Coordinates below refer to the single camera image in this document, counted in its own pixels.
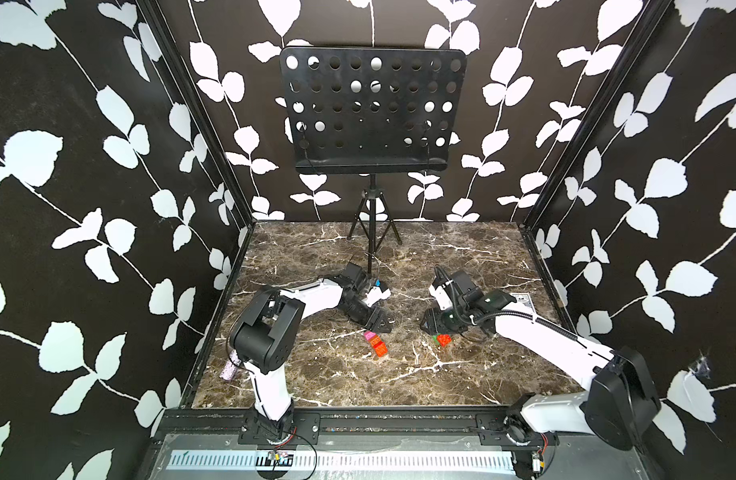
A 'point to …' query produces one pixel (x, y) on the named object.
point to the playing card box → (524, 298)
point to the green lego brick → (434, 338)
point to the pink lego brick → (368, 335)
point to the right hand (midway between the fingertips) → (424, 321)
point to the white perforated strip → (256, 460)
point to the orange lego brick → (374, 339)
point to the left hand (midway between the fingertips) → (385, 323)
